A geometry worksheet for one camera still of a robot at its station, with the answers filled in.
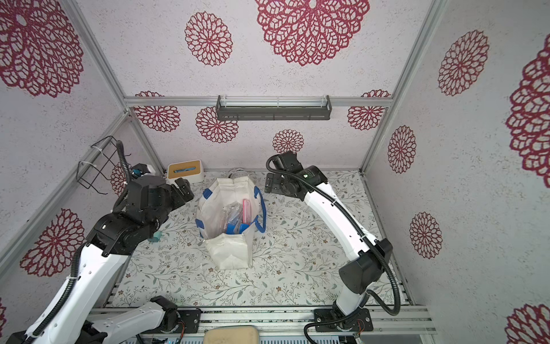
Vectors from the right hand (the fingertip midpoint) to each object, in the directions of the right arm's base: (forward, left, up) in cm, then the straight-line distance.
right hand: (278, 183), depth 77 cm
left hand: (-10, +31, +8) cm, 33 cm away
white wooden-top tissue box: (+29, +48, -23) cm, 61 cm away
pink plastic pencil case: (+2, +14, -21) cm, 25 cm away
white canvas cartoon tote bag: (-19, +18, -17) cm, 31 cm away
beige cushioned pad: (-44, +14, -25) cm, 52 cm away
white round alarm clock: (+30, +23, -25) cm, 45 cm away
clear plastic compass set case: (0, +20, -22) cm, 30 cm away
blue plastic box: (-7, +20, -19) cm, 29 cm away
